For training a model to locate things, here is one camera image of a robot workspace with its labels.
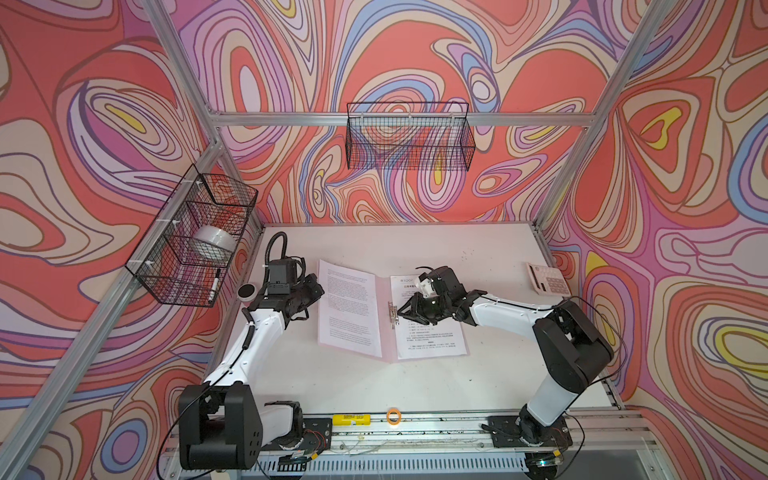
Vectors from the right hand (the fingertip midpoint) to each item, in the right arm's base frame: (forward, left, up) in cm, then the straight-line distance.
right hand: (402, 320), depth 87 cm
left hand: (+8, +22, +8) cm, 25 cm away
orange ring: (-23, +4, -7) cm, 24 cm away
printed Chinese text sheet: (-4, -5, -6) cm, 9 cm away
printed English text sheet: (+3, +16, +1) cm, 16 cm away
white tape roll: (+10, +47, +28) cm, 55 cm away
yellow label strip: (-25, +14, -5) cm, 29 cm away
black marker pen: (0, +46, +20) cm, 50 cm away
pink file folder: (-4, +4, -5) cm, 8 cm away
